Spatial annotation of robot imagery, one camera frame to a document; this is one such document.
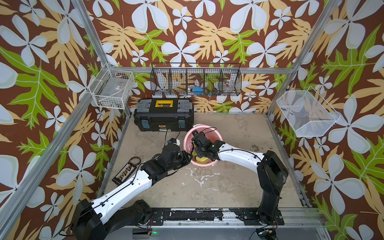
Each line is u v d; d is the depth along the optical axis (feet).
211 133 2.62
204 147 2.23
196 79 3.24
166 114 3.12
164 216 2.45
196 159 2.72
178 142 2.38
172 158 1.93
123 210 1.85
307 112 2.71
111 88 2.83
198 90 3.07
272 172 1.56
